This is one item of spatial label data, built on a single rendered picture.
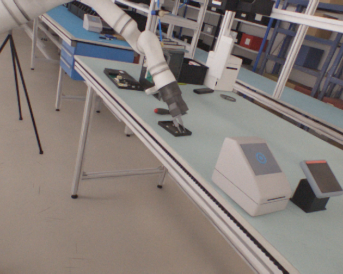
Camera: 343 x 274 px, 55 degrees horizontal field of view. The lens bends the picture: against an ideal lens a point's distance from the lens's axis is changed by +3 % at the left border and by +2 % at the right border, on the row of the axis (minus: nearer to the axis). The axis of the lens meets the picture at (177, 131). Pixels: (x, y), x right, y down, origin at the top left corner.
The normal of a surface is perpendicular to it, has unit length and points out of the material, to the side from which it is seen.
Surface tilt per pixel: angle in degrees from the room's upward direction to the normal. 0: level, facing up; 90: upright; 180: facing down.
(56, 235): 0
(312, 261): 0
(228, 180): 90
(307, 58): 90
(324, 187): 32
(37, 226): 0
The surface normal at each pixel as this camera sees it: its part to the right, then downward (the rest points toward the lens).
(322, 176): 0.47, -0.53
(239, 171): -0.81, 0.01
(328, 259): 0.25, -0.90
